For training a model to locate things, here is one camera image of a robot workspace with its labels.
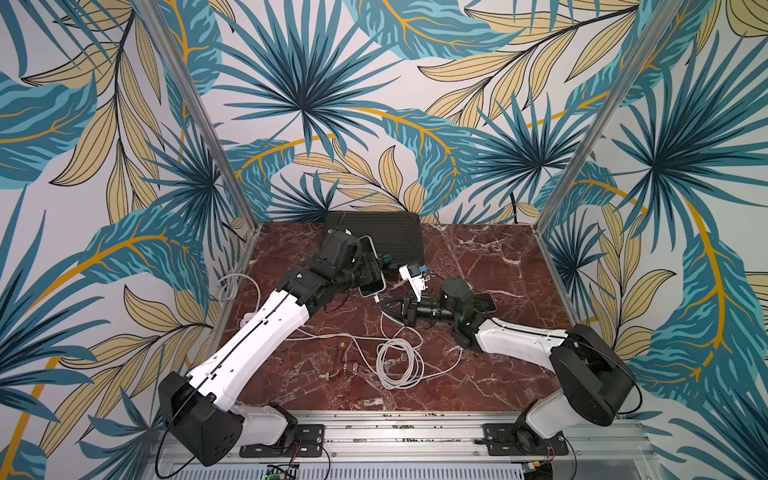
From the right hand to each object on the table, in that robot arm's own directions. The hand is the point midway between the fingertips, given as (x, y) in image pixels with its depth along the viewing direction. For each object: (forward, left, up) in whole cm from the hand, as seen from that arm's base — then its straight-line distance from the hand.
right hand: (363, 328), depth 70 cm
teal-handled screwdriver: (+29, -7, -11) cm, 32 cm away
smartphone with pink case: (+6, -2, +11) cm, 13 cm away
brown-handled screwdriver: (+1, +7, -20) cm, 21 cm away
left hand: (+13, -2, +5) cm, 14 cm away
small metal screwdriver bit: (-3, +3, -18) cm, 18 cm away
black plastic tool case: (+43, -11, -15) cm, 47 cm away
